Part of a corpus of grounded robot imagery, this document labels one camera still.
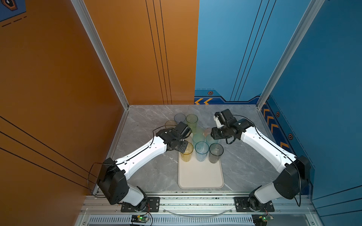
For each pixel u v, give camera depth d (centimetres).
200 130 98
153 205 74
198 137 91
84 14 71
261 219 71
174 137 56
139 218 71
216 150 84
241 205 72
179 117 95
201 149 88
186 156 91
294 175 41
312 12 71
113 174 41
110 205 43
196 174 82
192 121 92
